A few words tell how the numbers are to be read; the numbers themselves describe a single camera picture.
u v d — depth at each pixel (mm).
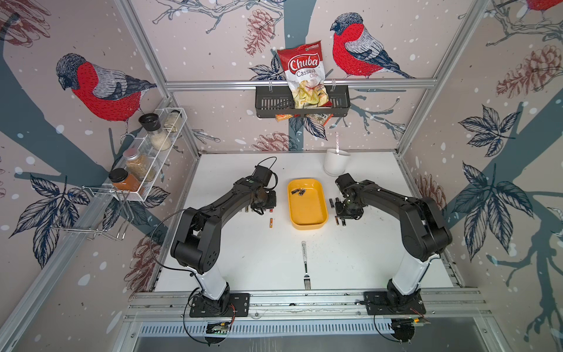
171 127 820
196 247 462
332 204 1012
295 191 1037
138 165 645
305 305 749
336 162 1041
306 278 796
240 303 730
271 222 949
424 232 489
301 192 1035
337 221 942
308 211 980
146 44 798
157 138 766
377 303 736
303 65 819
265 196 795
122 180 595
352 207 798
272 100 951
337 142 1072
